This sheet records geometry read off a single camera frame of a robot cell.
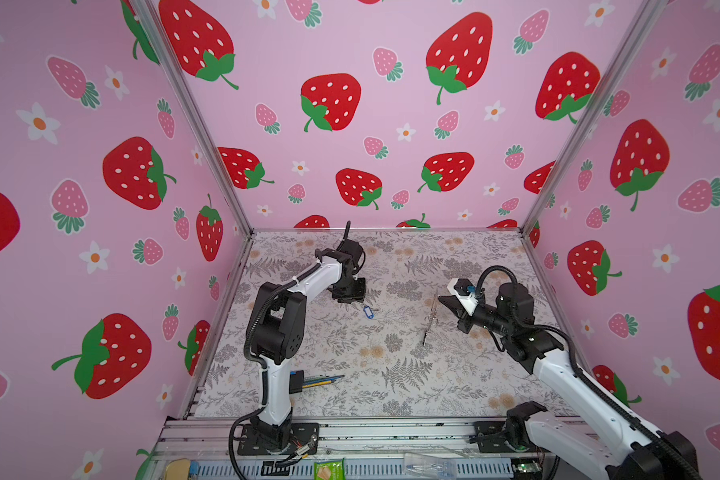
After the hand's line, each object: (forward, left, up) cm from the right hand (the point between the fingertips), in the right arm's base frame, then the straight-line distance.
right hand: (442, 296), depth 77 cm
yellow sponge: (-43, +59, -17) cm, 75 cm away
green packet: (-39, +24, -19) cm, 50 cm away
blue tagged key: (+5, +21, -21) cm, 30 cm away
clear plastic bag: (-35, +3, -20) cm, 41 cm away
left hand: (+7, +23, -15) cm, 29 cm away
